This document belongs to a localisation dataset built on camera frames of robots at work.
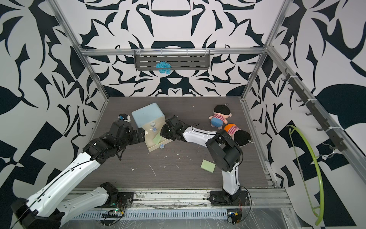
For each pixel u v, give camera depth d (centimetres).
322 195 50
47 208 38
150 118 91
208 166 85
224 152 50
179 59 94
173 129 72
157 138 91
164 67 91
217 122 99
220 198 75
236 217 71
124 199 75
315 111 55
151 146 89
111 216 73
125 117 66
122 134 55
